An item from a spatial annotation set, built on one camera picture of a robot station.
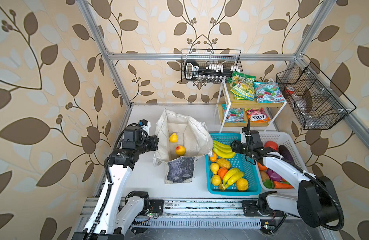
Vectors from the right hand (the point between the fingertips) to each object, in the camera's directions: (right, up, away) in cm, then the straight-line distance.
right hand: (235, 146), depth 89 cm
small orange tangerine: (-14, -7, -2) cm, 15 cm away
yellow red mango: (-33, -3, 0) cm, 33 cm away
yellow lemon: (-38, +4, +7) cm, 39 cm away
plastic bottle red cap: (+33, +34, 0) cm, 47 cm away
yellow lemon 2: (-14, -16, -10) cm, 23 cm away
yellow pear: (-14, -11, -5) cm, 18 cm away
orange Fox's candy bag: (+13, +19, +1) cm, 23 cm away
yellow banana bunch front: (-6, -14, -12) cm, 19 cm away
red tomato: (+24, +1, +4) cm, 24 cm away
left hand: (-43, +7, -15) cm, 46 cm away
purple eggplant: (+28, -3, -3) cm, 28 cm away
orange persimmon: (-10, -12, -8) cm, 18 cm away
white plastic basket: (+29, +4, +4) cm, 29 cm away
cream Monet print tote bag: (-25, +7, -3) cm, 27 cm away
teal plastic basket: (+2, -10, +2) cm, 10 cm away
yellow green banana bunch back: (-8, -3, +1) cm, 8 cm away
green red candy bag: (0, +19, 0) cm, 19 cm away
